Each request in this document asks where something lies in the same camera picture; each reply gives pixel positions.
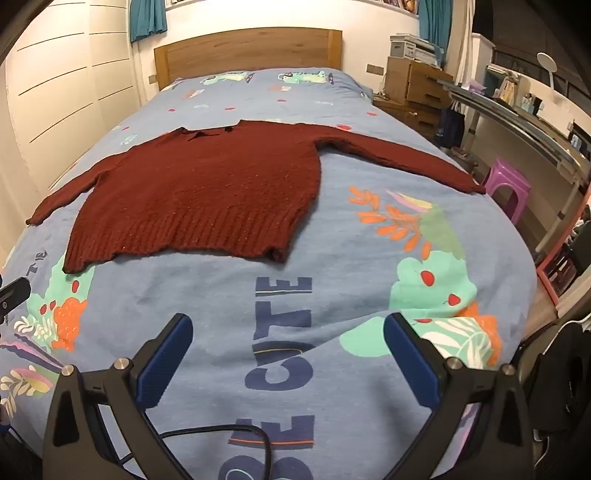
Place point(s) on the grey desk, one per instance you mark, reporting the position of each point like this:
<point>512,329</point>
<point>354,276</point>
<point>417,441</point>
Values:
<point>508,115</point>

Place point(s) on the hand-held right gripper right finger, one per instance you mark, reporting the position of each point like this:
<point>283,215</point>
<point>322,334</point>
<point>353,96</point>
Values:
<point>413,364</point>

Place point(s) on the white shelf unit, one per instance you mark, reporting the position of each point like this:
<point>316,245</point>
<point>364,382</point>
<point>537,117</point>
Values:
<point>482,55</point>

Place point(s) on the black cloth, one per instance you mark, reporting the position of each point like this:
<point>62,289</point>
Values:
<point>563,369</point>

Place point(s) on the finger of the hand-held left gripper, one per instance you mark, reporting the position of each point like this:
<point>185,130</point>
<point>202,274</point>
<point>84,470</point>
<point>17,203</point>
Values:
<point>16,293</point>

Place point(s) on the dark blue bag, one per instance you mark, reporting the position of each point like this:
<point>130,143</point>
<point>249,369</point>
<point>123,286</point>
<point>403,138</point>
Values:
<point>450,124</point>

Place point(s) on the teal curtain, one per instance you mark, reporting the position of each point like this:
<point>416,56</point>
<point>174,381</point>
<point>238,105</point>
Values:
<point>147,18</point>
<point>435,25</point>

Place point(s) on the white printer on cabinet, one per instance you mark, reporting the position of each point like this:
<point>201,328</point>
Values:
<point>413,48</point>

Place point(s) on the dark red knitted sweater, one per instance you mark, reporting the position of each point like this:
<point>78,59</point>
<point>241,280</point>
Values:
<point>203,194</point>

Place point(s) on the wooden chest of drawers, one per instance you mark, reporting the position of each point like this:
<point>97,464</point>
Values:
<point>422,83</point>

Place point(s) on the white desk lamp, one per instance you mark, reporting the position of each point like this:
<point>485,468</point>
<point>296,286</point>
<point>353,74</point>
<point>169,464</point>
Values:
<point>547,62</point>

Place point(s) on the purple plastic stool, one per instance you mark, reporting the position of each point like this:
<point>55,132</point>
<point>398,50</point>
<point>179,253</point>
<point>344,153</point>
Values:
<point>508,177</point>

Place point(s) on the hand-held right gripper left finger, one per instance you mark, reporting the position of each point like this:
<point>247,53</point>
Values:
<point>164,362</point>

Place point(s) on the wooden headboard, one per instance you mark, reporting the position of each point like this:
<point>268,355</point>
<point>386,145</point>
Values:
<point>249,53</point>

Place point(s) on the white wardrobe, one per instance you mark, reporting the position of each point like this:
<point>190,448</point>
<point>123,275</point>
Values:
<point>60,69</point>

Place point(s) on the blue printed bed blanket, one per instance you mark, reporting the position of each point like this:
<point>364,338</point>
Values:
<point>286,295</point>

